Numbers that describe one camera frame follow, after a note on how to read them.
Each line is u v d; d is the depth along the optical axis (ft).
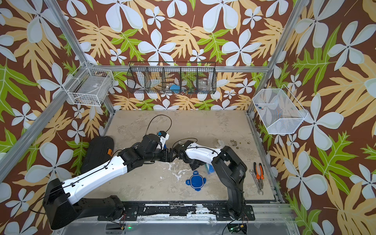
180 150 2.25
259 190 2.69
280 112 2.76
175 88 3.10
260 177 2.77
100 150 2.97
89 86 2.84
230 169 1.59
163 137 2.26
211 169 2.75
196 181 2.80
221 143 3.18
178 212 2.46
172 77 3.20
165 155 2.18
